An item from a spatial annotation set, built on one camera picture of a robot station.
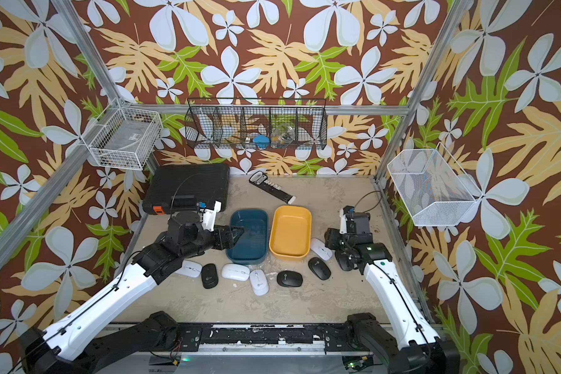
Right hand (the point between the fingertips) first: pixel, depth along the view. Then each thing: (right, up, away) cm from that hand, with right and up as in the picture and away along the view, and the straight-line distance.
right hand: (329, 233), depth 82 cm
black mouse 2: (-14, -17, +2) cm, 22 cm away
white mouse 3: (-2, -7, +11) cm, 13 cm away
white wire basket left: (-75, +35, +4) cm, 83 cm away
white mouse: (-35, -15, +4) cm, 38 cm away
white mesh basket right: (+36, +16, -2) cm, 39 cm away
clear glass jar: (-17, +39, +13) cm, 44 cm away
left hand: (-31, +4, -9) cm, 33 cm away
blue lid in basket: (-26, +36, +12) cm, 46 cm away
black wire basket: (-28, +45, +16) cm, 55 cm away
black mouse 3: (-3, -14, +6) cm, 16 cm away
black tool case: (-66, +18, +26) cm, 73 cm away
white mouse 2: (-26, -18, +2) cm, 31 cm away
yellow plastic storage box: (-13, -1, +15) cm, 20 cm away
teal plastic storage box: (-30, -8, +19) cm, 37 cm away
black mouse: (-44, -16, +3) cm, 47 cm away
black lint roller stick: (-28, +23, +37) cm, 52 cm away
